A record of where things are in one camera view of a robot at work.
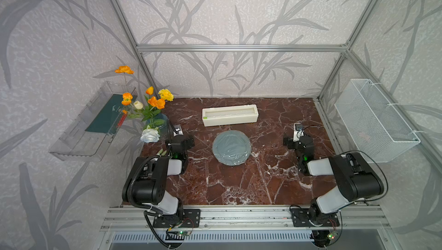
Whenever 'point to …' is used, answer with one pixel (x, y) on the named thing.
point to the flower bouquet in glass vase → (156, 123)
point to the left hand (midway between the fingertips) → (180, 134)
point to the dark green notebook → (106, 121)
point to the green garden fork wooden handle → (160, 152)
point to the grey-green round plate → (231, 147)
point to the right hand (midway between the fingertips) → (294, 131)
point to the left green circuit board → (183, 233)
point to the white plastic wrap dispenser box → (232, 114)
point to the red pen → (122, 120)
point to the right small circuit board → (331, 235)
